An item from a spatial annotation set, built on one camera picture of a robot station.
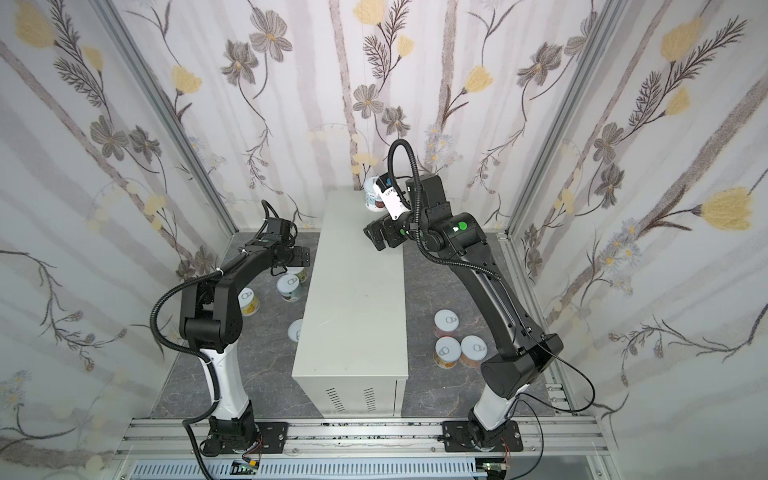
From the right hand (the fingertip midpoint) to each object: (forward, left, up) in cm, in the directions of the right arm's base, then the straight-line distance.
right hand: (382, 210), depth 67 cm
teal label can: (+1, +30, -39) cm, 49 cm away
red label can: (-19, -28, -35) cm, 48 cm away
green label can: (+7, +27, -38) cm, 48 cm away
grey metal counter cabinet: (-32, +4, -7) cm, 33 cm away
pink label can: (-11, -20, -35) cm, 42 cm away
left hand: (+14, +31, -33) cm, 47 cm away
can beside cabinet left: (-14, +25, -37) cm, 47 cm away
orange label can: (-20, -20, -35) cm, 45 cm away
